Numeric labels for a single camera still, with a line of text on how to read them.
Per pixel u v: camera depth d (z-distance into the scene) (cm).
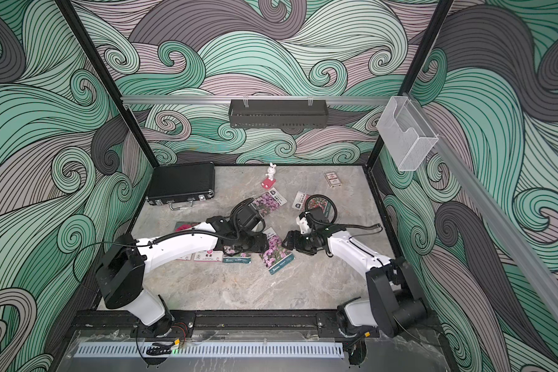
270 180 113
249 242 72
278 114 95
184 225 97
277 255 88
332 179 114
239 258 87
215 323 74
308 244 74
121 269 43
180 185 126
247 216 65
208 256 88
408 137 72
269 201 107
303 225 81
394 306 41
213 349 70
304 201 107
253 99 92
